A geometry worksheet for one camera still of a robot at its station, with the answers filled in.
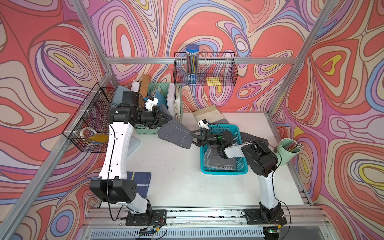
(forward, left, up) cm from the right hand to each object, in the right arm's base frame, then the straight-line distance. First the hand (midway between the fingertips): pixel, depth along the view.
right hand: (189, 140), depth 78 cm
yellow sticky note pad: (+34, -16, +13) cm, 40 cm away
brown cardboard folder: (+31, +27, +12) cm, 43 cm away
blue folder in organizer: (+31, +17, +3) cm, 36 cm away
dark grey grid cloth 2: (+13, -39, -19) cm, 45 cm away
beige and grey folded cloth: (+38, -17, -19) cm, 45 cm away
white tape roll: (-1, +49, +13) cm, 50 cm away
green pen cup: (-2, -56, -9) cm, 57 cm away
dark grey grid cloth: (-1, +6, +8) cm, 10 cm away
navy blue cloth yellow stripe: (-12, +29, -21) cm, 37 cm away
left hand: (+2, +7, +16) cm, 18 cm away
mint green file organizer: (+28, +14, +6) cm, 32 cm away
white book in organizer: (+31, +32, +13) cm, 47 cm away
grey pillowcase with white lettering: (-3, -14, -17) cm, 22 cm away
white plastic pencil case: (+13, +39, -20) cm, 46 cm away
